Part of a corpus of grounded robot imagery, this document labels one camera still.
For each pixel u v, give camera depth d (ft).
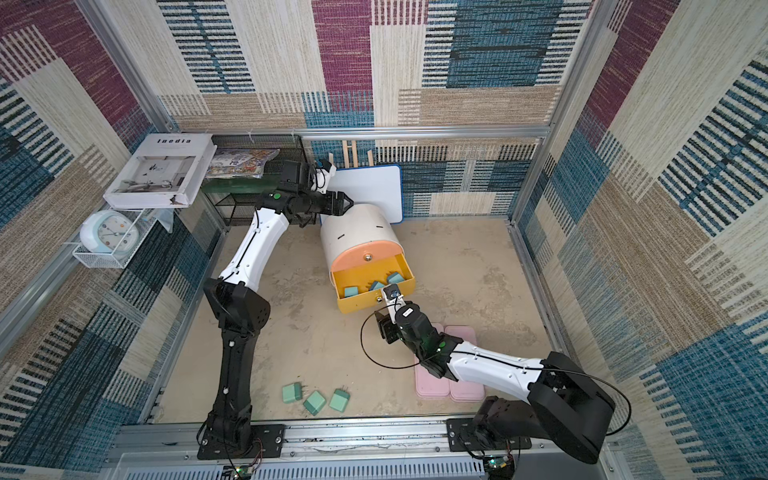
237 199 3.78
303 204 2.34
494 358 1.70
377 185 3.42
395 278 2.94
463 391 2.57
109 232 2.12
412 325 2.03
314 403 2.57
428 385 2.61
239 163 2.75
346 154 3.24
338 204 2.71
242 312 1.91
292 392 2.60
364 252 2.73
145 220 2.47
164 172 2.45
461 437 2.38
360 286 2.93
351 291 2.87
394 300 2.30
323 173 2.58
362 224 2.87
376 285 2.88
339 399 2.57
